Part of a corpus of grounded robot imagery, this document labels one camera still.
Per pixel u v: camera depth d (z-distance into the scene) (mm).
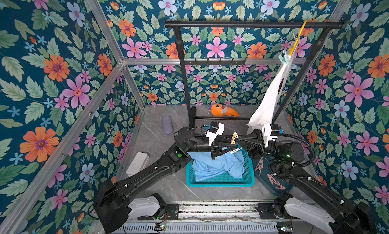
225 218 718
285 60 542
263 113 673
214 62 932
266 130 459
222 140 559
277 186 809
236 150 546
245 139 515
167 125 1073
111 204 383
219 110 1077
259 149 515
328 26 545
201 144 539
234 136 547
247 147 537
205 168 830
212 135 510
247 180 797
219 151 542
